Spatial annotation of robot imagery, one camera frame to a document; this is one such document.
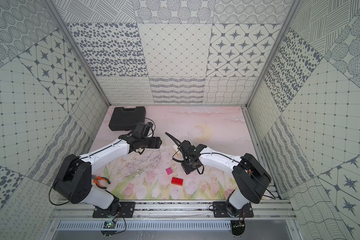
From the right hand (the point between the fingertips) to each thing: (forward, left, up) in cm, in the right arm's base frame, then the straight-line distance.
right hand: (191, 168), depth 85 cm
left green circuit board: (-27, +40, -4) cm, 48 cm away
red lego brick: (-7, +8, -1) cm, 10 cm away
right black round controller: (-27, -22, -4) cm, 35 cm away
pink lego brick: (-1, +13, -2) cm, 13 cm away
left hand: (+13, +18, +8) cm, 24 cm away
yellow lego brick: (+11, +10, 0) cm, 15 cm away
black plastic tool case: (+39, +50, -2) cm, 63 cm away
